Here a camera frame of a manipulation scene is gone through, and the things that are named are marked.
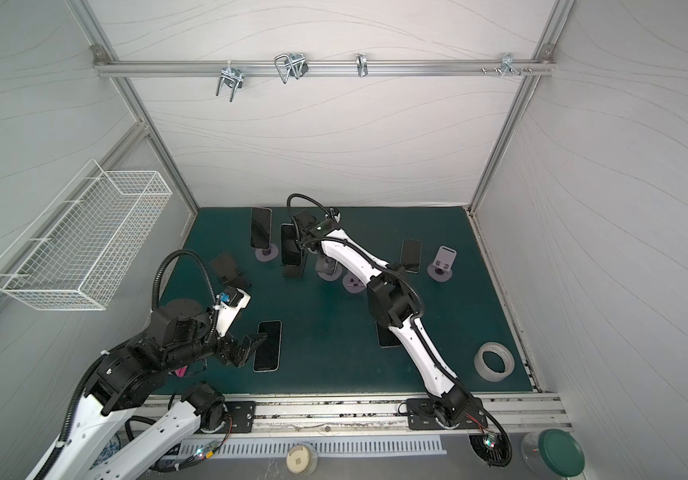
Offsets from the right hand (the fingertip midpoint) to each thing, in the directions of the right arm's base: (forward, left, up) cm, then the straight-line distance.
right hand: (334, 234), depth 99 cm
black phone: (+3, -28, -14) cm, 31 cm away
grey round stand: (-2, +25, -10) cm, 27 cm away
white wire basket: (-27, +56, +22) cm, 66 cm away
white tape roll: (-34, -50, -9) cm, 61 cm away
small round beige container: (-61, 0, +1) cm, 61 cm away
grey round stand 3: (-15, -7, -8) cm, 18 cm away
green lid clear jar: (-56, -51, 0) cm, 76 cm away
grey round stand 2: (-23, -1, +14) cm, 27 cm away
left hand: (-36, +14, +12) cm, 41 cm away
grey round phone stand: (-8, -36, -6) cm, 37 cm away
